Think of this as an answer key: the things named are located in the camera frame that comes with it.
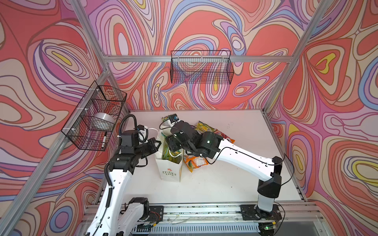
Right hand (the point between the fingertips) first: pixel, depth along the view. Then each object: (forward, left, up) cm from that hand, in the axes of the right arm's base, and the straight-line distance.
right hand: (172, 141), depth 69 cm
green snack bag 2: (+38, +10, -24) cm, 47 cm away
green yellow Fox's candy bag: (+27, -17, -24) cm, 40 cm away
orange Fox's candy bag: (+20, -33, -26) cm, 46 cm away
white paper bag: (-9, +3, -13) cm, 16 cm away
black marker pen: (+4, +35, -2) cm, 35 cm away
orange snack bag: (0, -10, -24) cm, 26 cm away
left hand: (+2, +5, -4) cm, 7 cm away
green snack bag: (-7, -2, -1) cm, 7 cm away
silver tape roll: (+13, +34, +5) cm, 37 cm away
